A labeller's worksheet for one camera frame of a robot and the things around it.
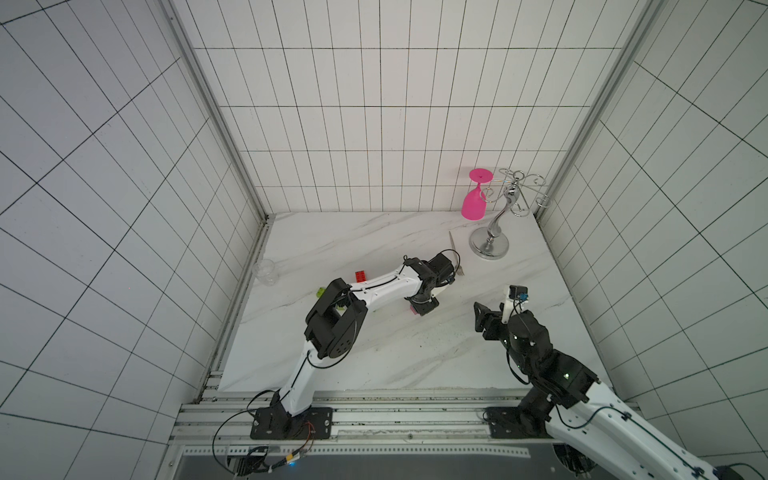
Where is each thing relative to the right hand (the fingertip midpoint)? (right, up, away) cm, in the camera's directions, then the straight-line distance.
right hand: (485, 301), depth 77 cm
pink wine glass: (+3, +28, +21) cm, 35 cm away
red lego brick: (-35, +4, +23) cm, 42 cm away
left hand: (-18, -4, +14) cm, 23 cm away
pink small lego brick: (-18, -4, +8) cm, 21 cm away
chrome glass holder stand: (+13, +15, +32) cm, 38 cm away
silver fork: (-1, +6, +25) cm, 26 cm away
